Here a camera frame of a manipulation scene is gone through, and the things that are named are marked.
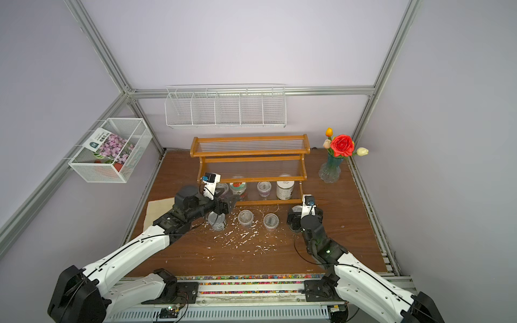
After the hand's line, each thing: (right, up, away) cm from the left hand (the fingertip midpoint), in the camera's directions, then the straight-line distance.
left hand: (231, 194), depth 78 cm
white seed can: (+22, 0, +14) cm, 26 cm away
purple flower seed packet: (-44, +17, -3) cm, 47 cm away
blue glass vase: (+46, +9, +21) cm, 51 cm away
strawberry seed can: (+1, 0, +16) cm, 16 cm away
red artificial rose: (+41, +18, -6) cm, 46 cm away
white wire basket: (-51, +10, -4) cm, 52 cm away
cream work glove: (-41, -10, +20) cm, 47 cm away
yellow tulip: (+41, +26, +9) cm, 49 cm away
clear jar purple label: (+13, 0, +18) cm, 22 cm away
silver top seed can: (-8, -13, +9) cm, 18 cm away
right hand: (+27, -5, +3) cm, 28 cm away
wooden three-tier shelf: (+8, +15, +20) cm, 26 cm away
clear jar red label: (+16, -13, +9) cm, 22 cm away
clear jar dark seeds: (+5, -12, +9) cm, 16 cm away
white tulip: (+53, +17, +3) cm, 55 cm away
